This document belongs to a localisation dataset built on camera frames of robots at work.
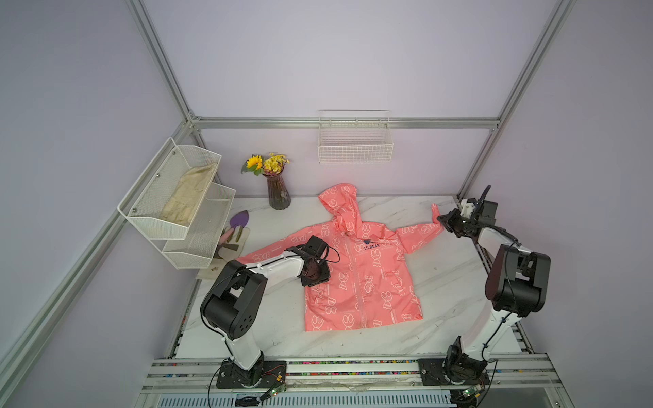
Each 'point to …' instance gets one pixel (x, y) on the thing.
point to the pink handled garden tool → (225, 236)
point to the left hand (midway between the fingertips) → (324, 280)
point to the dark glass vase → (279, 195)
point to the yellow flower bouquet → (273, 166)
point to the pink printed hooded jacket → (371, 282)
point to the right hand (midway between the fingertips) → (439, 219)
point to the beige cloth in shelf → (187, 193)
